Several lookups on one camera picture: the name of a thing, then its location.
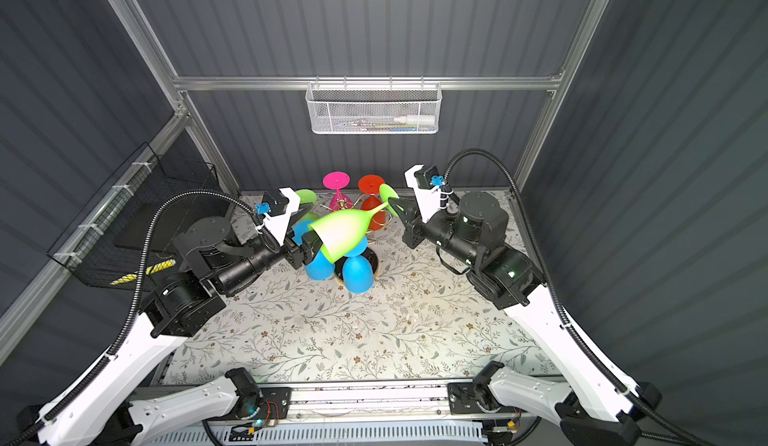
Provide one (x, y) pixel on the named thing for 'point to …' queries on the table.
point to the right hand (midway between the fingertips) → (395, 201)
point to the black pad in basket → (132, 229)
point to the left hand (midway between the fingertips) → (320, 213)
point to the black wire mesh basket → (106, 243)
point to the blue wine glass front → (358, 273)
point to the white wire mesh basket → (373, 107)
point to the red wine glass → (371, 185)
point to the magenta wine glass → (338, 180)
